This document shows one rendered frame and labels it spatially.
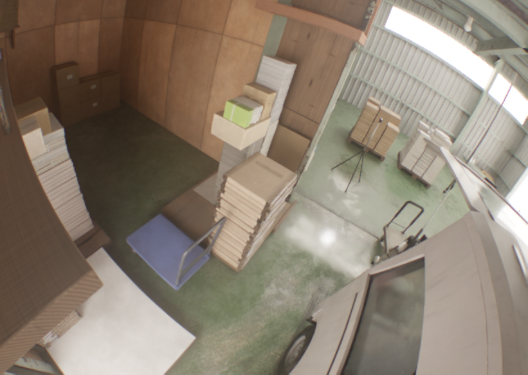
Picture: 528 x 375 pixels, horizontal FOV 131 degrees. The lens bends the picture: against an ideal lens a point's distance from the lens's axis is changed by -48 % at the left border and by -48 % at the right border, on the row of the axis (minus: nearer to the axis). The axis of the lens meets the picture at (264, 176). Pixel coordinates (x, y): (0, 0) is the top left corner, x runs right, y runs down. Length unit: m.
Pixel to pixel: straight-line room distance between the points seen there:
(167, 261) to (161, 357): 0.86
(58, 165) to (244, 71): 2.21
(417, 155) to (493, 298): 5.78
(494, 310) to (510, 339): 0.10
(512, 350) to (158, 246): 2.34
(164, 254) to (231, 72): 2.21
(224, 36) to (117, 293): 2.99
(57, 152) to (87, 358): 1.59
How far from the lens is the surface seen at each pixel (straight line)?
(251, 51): 2.81
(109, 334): 2.12
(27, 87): 4.70
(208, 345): 2.12
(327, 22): 1.98
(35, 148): 1.62
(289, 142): 2.64
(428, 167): 6.53
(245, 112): 1.83
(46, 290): 0.20
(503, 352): 0.69
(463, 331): 0.76
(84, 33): 4.81
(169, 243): 2.26
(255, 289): 2.35
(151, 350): 2.03
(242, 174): 1.69
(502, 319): 0.73
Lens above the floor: 2.10
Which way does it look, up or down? 37 degrees down
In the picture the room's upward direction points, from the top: 20 degrees clockwise
